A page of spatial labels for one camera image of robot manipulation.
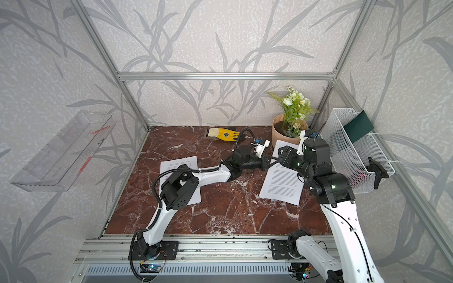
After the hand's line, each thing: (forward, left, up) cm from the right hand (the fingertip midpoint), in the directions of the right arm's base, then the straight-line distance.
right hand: (283, 150), depth 66 cm
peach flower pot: (+30, -10, -20) cm, 38 cm away
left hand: (+4, -2, -15) cm, 15 cm away
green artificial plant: (+32, -13, -5) cm, 35 cm away
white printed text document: (0, -4, -26) cm, 27 cm away
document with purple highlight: (+17, +45, -33) cm, 58 cm away
